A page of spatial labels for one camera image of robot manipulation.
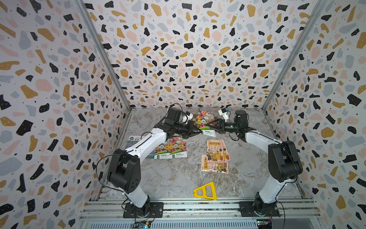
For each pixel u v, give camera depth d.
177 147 0.98
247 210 0.73
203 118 0.86
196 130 0.80
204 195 0.78
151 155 0.95
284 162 0.49
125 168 0.45
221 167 0.90
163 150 0.96
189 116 0.80
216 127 0.79
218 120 0.80
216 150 0.96
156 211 0.73
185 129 0.73
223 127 0.79
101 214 0.74
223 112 0.84
